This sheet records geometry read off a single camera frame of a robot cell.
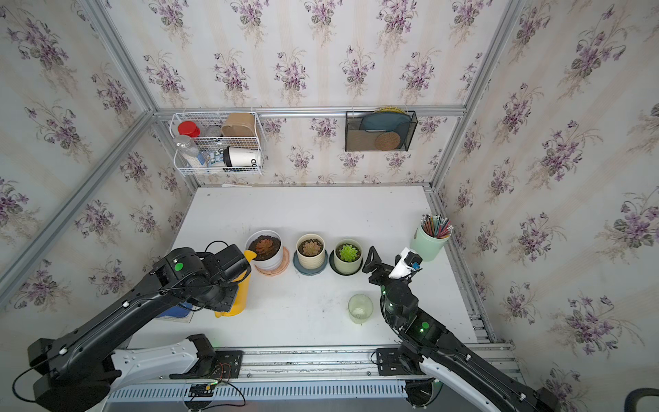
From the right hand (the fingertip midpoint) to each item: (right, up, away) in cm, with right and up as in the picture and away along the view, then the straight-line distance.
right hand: (385, 253), depth 74 cm
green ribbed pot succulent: (-10, -3, +12) cm, 16 cm away
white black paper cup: (-51, +32, +18) cm, 63 cm away
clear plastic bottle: (-64, +35, +11) cm, 74 cm away
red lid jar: (-68, +43, +18) cm, 83 cm away
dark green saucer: (-16, -8, +18) cm, 25 cm away
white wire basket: (-58, +38, +18) cm, 72 cm away
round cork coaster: (+5, +39, +22) cm, 45 cm away
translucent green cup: (-6, -20, +9) cm, 23 cm away
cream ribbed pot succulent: (-23, -2, +14) cm, 27 cm away
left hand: (-43, -12, -8) cm, 45 cm away
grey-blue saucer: (-24, -10, +18) cm, 32 cm away
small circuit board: (-53, -39, -3) cm, 66 cm away
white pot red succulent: (-38, 0, +14) cm, 40 cm away
